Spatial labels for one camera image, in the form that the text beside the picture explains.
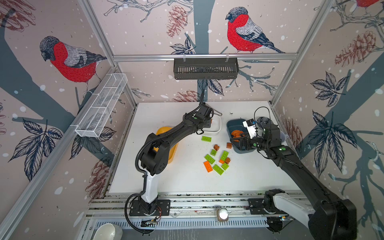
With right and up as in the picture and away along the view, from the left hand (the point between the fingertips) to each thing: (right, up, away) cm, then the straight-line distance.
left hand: (206, 120), depth 92 cm
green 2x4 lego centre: (+2, -24, -1) cm, 24 cm away
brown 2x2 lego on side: (+6, -18, +3) cm, 19 cm away
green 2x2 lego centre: (+4, -21, +1) cm, 21 cm away
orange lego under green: (+9, -26, -2) cm, 27 cm away
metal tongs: (+10, +6, +25) cm, 28 cm away
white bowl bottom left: (-46, -49, -27) cm, 72 cm away
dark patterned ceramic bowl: (+43, -2, +13) cm, 45 cm away
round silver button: (+5, -40, -29) cm, 49 cm away
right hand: (+15, -10, -13) cm, 22 cm away
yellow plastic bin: (-20, -18, -4) cm, 27 cm away
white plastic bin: (+8, -5, +15) cm, 17 cm away
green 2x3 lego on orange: (+11, -22, -1) cm, 25 cm away
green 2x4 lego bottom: (+7, -29, -6) cm, 30 cm away
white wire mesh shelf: (-58, +8, -14) cm, 60 cm away
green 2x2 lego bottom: (+11, -27, -5) cm, 30 cm away
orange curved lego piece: (+21, -10, +8) cm, 24 cm away
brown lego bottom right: (+13, -25, -2) cm, 28 cm away
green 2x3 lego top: (+1, -13, +9) cm, 16 cm away
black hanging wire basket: (-2, +37, +13) cm, 39 cm away
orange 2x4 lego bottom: (+1, -28, -4) cm, 28 cm away
